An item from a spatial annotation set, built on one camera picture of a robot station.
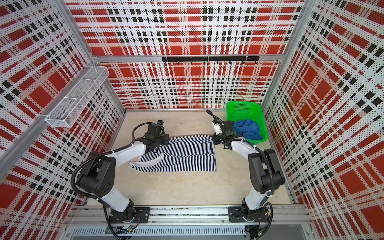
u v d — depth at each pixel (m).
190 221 0.73
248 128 1.04
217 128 0.85
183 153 1.05
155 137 0.74
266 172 0.47
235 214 0.74
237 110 1.19
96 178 0.46
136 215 0.73
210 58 0.88
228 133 0.74
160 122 0.84
